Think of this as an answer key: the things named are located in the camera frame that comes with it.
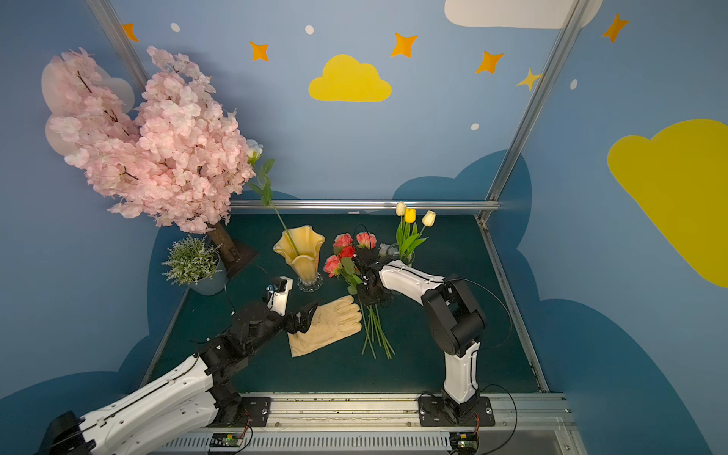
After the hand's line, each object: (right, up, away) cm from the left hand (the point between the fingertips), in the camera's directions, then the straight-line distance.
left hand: (303, 295), depth 78 cm
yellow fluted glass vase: (-4, +14, +13) cm, 19 cm away
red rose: (+10, +11, +27) cm, 31 cm away
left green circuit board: (-19, -36, -6) cm, 41 cm away
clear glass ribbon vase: (+28, +11, +12) cm, 33 cm away
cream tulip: (+28, +25, +8) cm, 39 cm away
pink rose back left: (+8, +16, +30) cm, 34 cm away
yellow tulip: (+30, +22, +3) cm, 38 cm away
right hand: (+20, -4, +17) cm, 26 cm away
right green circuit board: (+44, -38, -5) cm, 58 cm away
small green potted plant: (-36, +9, +8) cm, 38 cm away
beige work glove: (+6, -12, +13) cm, 18 cm away
